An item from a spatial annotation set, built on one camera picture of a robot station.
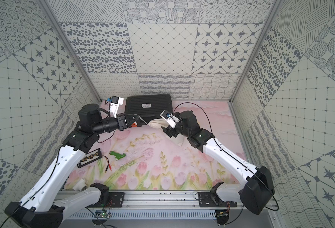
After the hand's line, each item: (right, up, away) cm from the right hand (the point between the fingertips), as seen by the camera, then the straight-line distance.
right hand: (168, 121), depth 76 cm
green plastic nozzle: (-32, -23, +12) cm, 42 cm away
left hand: (-14, +5, -13) cm, 19 cm away
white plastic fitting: (-47, -35, -1) cm, 59 cm away
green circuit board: (-33, -47, -6) cm, 58 cm away
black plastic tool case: (-16, +9, +31) cm, 36 cm away
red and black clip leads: (-37, -28, +10) cm, 47 cm away
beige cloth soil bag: (-5, -3, +7) cm, 9 cm away
